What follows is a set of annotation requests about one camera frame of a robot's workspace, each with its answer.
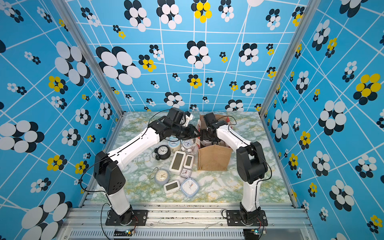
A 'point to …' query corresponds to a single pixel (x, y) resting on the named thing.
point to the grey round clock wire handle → (161, 176)
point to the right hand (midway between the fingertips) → (208, 136)
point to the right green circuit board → (251, 233)
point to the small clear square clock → (186, 173)
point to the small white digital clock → (188, 161)
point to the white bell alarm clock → (188, 144)
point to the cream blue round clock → (174, 144)
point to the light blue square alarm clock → (189, 187)
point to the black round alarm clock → (163, 151)
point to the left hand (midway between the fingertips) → (201, 133)
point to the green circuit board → (127, 233)
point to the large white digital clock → (177, 166)
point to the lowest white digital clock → (171, 187)
